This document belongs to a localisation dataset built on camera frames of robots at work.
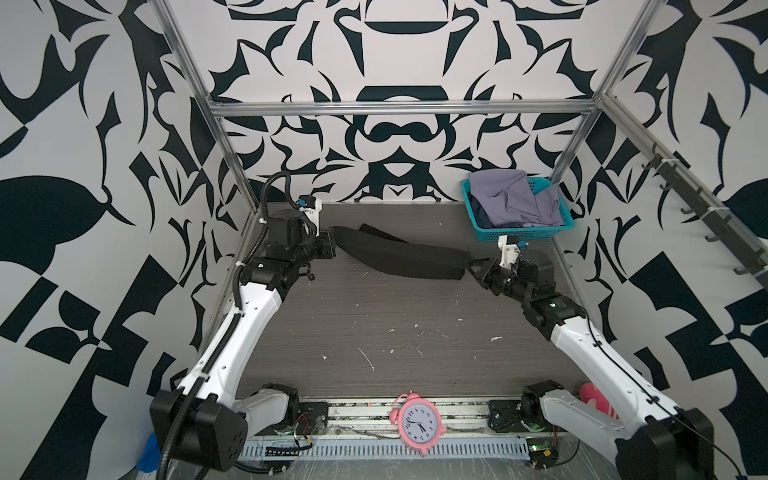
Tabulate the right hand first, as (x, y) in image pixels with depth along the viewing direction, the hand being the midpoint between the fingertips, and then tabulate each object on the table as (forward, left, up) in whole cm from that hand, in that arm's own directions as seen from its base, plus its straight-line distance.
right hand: (468, 260), depth 77 cm
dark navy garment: (+28, -13, -17) cm, 35 cm away
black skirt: (+2, +23, +2) cm, 23 cm away
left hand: (+6, +34, +7) cm, 35 cm away
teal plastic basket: (+21, -12, -16) cm, 29 cm away
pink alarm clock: (-32, +14, -20) cm, 41 cm away
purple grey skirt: (+39, -25, -17) cm, 49 cm away
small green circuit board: (-38, -15, -24) cm, 48 cm away
